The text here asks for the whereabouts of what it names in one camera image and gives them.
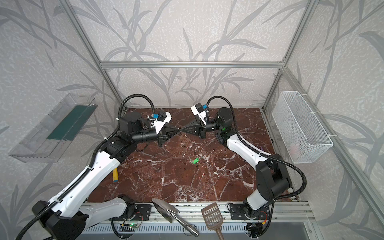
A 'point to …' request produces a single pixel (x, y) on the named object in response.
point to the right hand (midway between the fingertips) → (183, 127)
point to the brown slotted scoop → (213, 218)
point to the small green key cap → (195, 161)
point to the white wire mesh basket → (305, 139)
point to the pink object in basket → (293, 149)
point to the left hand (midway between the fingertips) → (180, 127)
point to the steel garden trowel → (170, 212)
